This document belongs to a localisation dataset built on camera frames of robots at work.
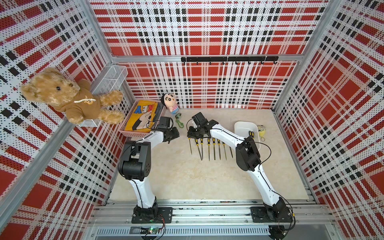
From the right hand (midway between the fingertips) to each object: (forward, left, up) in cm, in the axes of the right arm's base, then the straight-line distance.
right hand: (190, 134), depth 97 cm
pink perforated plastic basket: (+6, +47, 0) cm, 48 cm away
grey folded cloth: (+27, +25, 0) cm, 36 cm away
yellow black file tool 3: (-2, -8, -8) cm, 11 cm away
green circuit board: (-51, +17, -6) cm, 54 cm away
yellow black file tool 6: (+5, -43, -7) cm, 44 cm away
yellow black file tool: (-8, -1, -2) cm, 8 cm away
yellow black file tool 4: (-2, -12, -7) cm, 15 cm away
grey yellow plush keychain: (+4, -50, -4) cm, 50 cm away
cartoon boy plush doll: (+26, +16, +7) cm, 32 cm away
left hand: (+3, +8, -2) cm, 8 cm away
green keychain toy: (+15, +9, -7) cm, 19 cm away
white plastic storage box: (+8, -37, -7) cm, 38 cm away
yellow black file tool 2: (-3, -5, -8) cm, 10 cm away
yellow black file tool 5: (-3, -16, -8) cm, 18 cm away
